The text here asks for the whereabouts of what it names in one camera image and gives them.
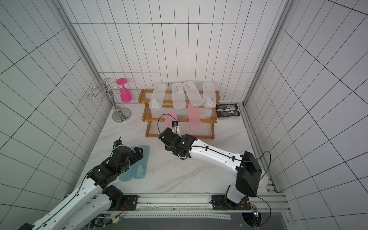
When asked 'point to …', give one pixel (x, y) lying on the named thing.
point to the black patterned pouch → (227, 109)
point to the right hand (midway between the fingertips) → (168, 142)
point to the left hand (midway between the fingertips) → (136, 155)
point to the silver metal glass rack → (120, 114)
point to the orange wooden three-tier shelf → (155, 119)
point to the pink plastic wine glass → (126, 96)
